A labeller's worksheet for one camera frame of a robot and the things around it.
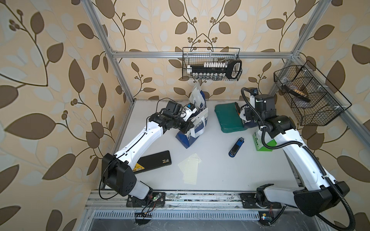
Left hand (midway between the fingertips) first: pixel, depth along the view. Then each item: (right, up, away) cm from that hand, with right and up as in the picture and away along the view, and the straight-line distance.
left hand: (191, 122), depth 78 cm
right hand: (+32, +9, -3) cm, 33 cm away
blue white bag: (+4, -3, +7) cm, 9 cm away
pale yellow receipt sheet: (-1, -29, +9) cm, 30 cm away
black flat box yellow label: (-24, -25, +10) cm, 36 cm away
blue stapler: (+29, -17, +13) cm, 36 cm away
